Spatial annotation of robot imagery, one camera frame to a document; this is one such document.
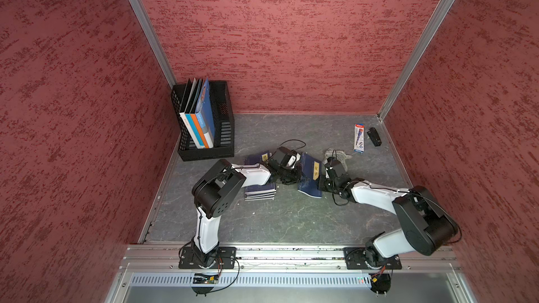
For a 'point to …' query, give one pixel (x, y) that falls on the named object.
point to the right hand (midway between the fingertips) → (317, 185)
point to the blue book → (309, 181)
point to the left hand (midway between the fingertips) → (307, 182)
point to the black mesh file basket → (223, 119)
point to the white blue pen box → (359, 138)
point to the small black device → (374, 136)
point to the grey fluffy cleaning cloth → (338, 155)
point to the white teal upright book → (194, 125)
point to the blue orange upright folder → (204, 106)
